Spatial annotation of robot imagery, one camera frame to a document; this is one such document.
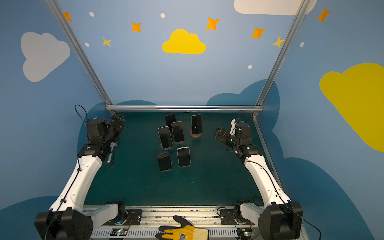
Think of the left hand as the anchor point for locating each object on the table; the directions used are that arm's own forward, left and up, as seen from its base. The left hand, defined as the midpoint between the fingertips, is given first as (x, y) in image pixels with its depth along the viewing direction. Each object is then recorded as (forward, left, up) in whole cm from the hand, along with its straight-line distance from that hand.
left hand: (123, 121), depth 77 cm
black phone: (-13, -21, -21) cm, 32 cm away
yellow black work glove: (-45, -34, -27) cm, 62 cm away
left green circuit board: (-45, -2, -30) cm, 54 cm away
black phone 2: (+16, -21, -15) cm, 30 cm away
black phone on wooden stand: (+14, -39, -17) cm, 45 cm away
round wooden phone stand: (+13, -38, -29) cm, 49 cm away
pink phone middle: (+9, -27, -21) cm, 35 cm away
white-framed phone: (-10, -32, -18) cm, 38 cm away
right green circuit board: (-45, -62, -30) cm, 83 cm away
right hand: (-1, -52, -6) cm, 52 cm away
